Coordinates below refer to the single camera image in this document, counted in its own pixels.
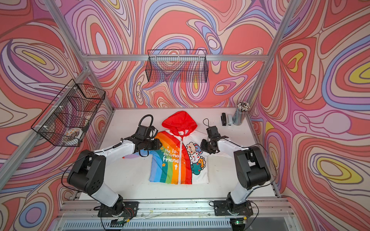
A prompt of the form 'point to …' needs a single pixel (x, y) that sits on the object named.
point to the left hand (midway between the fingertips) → (162, 145)
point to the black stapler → (223, 119)
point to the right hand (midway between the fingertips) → (202, 151)
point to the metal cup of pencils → (243, 107)
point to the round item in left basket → (72, 134)
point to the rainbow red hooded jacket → (180, 160)
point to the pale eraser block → (230, 120)
